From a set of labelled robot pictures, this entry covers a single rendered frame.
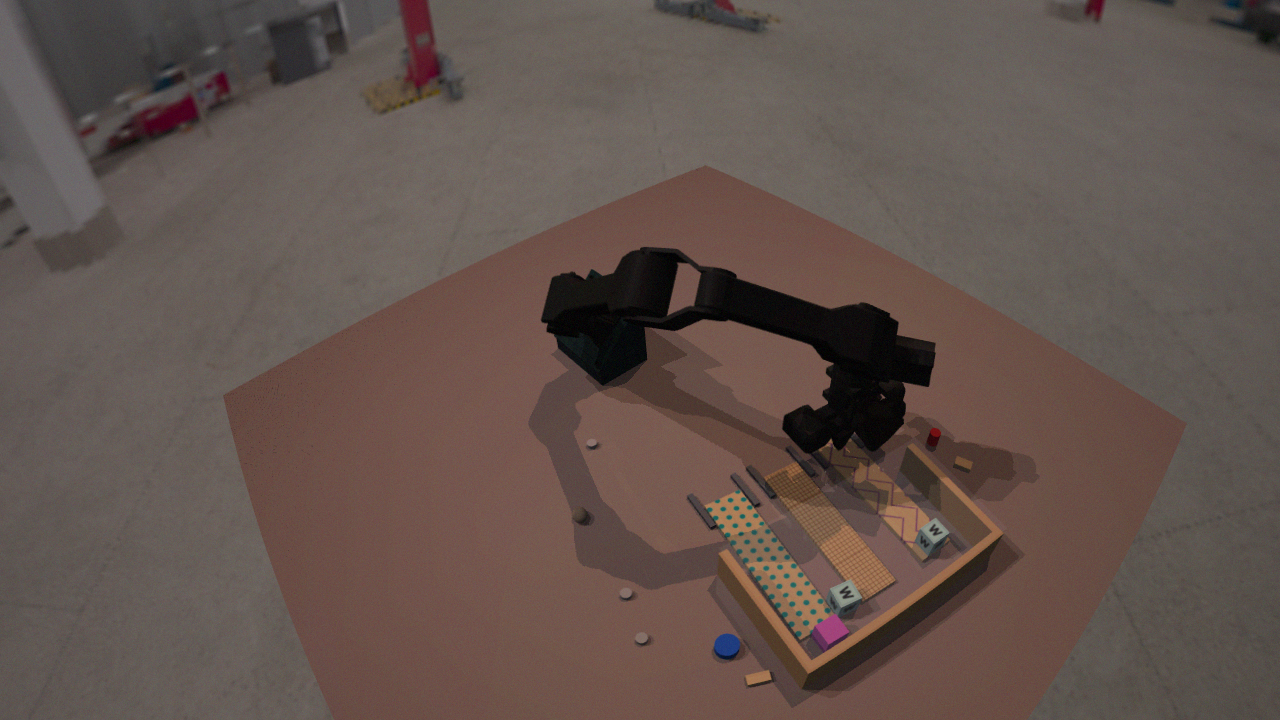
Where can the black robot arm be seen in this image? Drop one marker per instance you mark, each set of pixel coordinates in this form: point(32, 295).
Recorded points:
point(861, 340)

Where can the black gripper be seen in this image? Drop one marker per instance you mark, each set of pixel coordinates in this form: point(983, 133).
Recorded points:
point(811, 430)

